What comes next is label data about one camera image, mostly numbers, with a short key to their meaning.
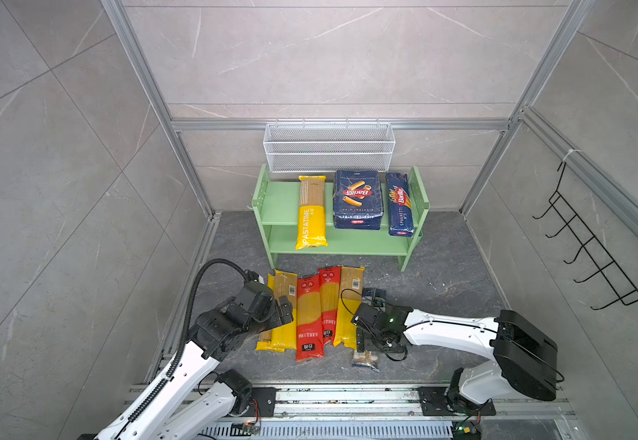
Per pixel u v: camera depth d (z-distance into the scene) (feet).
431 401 2.40
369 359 2.56
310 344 2.63
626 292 1.93
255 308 1.76
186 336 1.52
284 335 2.67
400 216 2.50
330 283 3.12
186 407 1.78
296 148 3.31
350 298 2.96
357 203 2.56
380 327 2.09
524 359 1.37
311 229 2.49
